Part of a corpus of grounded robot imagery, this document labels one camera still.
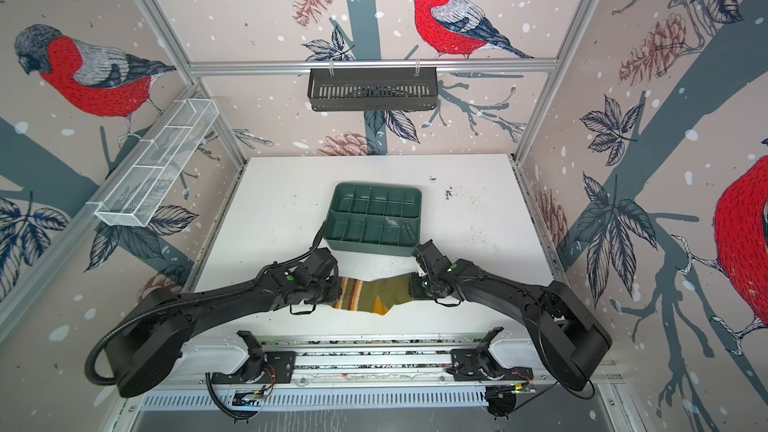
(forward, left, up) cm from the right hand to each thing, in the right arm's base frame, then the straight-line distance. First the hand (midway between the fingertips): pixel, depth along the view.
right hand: (409, 293), depth 85 cm
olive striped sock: (-1, +10, 0) cm, 10 cm away
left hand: (-2, +20, +2) cm, 20 cm away
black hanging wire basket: (+61, +12, +30) cm, 69 cm away
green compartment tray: (+26, +13, +1) cm, 29 cm away
